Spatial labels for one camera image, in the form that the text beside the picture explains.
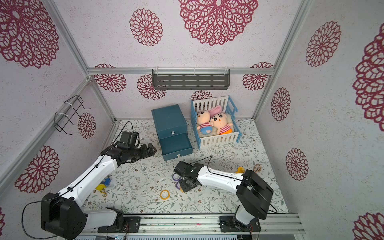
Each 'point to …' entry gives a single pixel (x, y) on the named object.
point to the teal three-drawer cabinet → (171, 128)
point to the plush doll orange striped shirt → (219, 120)
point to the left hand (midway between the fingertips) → (150, 153)
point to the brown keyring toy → (257, 168)
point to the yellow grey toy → (240, 170)
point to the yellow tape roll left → (164, 194)
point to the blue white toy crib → (213, 139)
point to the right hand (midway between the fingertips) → (190, 185)
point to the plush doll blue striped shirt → (203, 119)
